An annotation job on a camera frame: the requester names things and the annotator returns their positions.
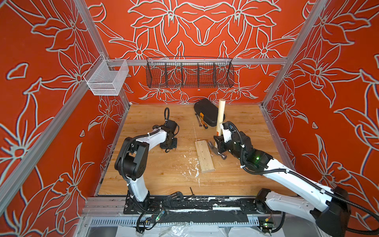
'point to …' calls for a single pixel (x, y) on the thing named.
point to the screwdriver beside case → (199, 122)
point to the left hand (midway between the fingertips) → (171, 145)
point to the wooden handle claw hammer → (219, 129)
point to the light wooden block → (206, 162)
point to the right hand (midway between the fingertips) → (215, 133)
